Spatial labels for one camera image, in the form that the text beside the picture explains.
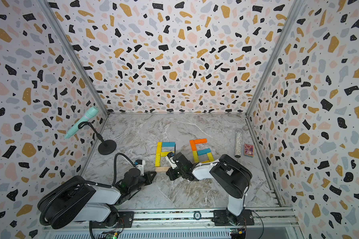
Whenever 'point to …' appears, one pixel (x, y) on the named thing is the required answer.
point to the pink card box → (249, 150)
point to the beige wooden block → (162, 169)
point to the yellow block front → (206, 162)
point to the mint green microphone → (91, 112)
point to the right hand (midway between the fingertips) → (169, 173)
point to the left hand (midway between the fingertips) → (160, 173)
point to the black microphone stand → (106, 147)
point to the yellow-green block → (196, 156)
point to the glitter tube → (238, 143)
